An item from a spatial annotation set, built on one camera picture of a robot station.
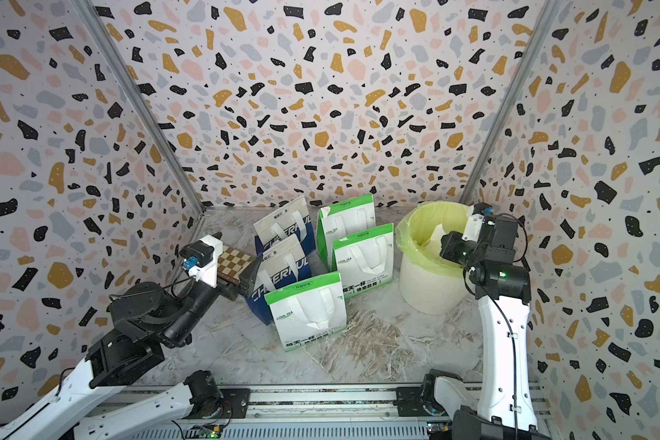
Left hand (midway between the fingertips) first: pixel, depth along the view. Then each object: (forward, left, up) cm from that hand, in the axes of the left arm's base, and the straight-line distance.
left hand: (242, 245), depth 55 cm
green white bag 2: (+12, -27, -24) cm, 38 cm away
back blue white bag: (+25, -1, -22) cm, 33 cm away
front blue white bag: (+11, -3, -22) cm, 25 cm away
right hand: (+10, -47, -10) cm, 49 cm away
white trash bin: (+7, -49, -36) cm, 61 cm away
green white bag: (+27, -19, -22) cm, 40 cm away
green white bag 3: (-3, -11, -25) cm, 27 cm away
